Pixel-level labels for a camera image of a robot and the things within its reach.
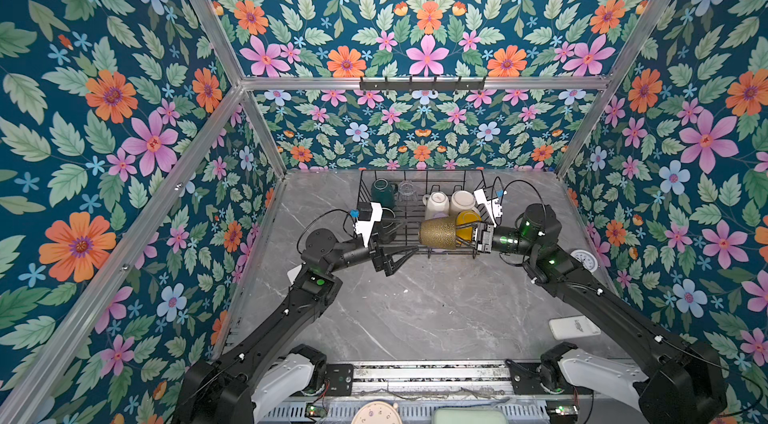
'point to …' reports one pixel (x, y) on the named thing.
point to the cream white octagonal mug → (437, 204)
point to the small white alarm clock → (586, 258)
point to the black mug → (388, 227)
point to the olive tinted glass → (438, 232)
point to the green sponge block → (469, 416)
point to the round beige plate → (377, 412)
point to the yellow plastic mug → (464, 217)
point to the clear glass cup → (407, 191)
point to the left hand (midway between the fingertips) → (412, 234)
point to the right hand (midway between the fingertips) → (449, 232)
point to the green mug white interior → (384, 192)
